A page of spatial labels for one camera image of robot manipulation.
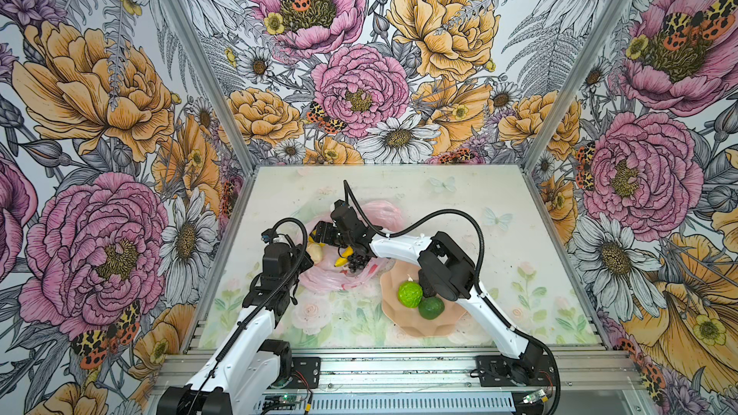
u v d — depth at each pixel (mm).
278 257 629
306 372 745
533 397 716
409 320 819
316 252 916
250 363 499
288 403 711
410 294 812
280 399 715
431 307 795
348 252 935
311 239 900
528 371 640
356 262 910
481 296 623
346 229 801
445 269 620
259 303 605
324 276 838
